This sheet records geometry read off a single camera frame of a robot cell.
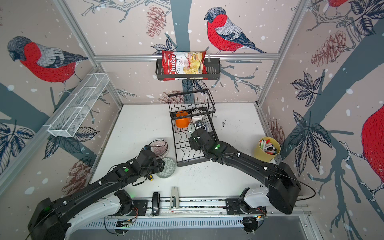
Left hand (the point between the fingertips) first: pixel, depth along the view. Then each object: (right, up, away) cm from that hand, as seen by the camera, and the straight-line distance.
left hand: (160, 165), depth 80 cm
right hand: (+19, +14, +1) cm, 24 cm away
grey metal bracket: (+8, -13, -3) cm, 16 cm away
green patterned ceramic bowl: (+4, -4, +5) cm, 8 cm away
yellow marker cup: (+61, +8, +5) cm, 62 cm away
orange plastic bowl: (+10, +25, +17) cm, 32 cm away
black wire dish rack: (+15, +31, +33) cm, 48 cm away
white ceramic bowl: (+20, +28, +3) cm, 35 cm away
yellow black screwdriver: (-6, -7, +1) cm, 9 cm away
